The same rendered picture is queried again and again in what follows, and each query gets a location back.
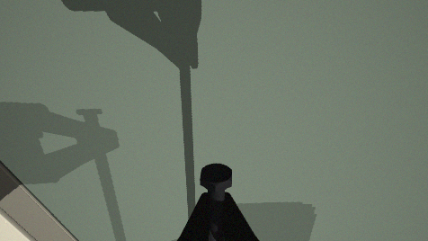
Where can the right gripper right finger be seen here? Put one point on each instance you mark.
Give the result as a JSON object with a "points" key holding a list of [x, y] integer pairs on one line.
{"points": [[234, 225]]}

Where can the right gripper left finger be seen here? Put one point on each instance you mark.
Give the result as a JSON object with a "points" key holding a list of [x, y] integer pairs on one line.
{"points": [[198, 225]]}

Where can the dark grey rod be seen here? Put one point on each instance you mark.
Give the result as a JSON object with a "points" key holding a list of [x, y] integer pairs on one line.
{"points": [[216, 178]]}

